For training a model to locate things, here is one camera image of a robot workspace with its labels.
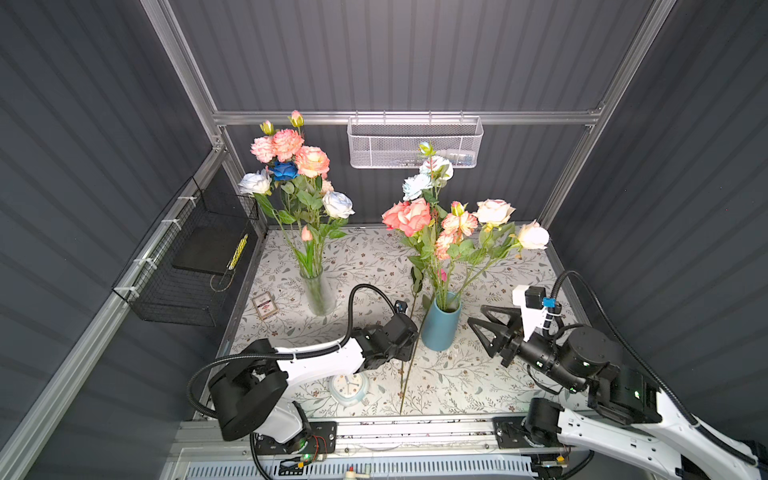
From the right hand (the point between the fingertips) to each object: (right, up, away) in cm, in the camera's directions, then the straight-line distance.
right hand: (479, 319), depth 58 cm
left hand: (-13, -12, +27) cm, 32 cm away
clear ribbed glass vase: (-38, +3, +29) cm, 48 cm away
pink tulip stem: (-40, +17, +21) cm, 48 cm away
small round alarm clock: (-28, -24, +21) cm, 42 cm away
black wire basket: (-68, +9, +14) cm, 70 cm away
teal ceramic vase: (-4, -6, +19) cm, 20 cm away
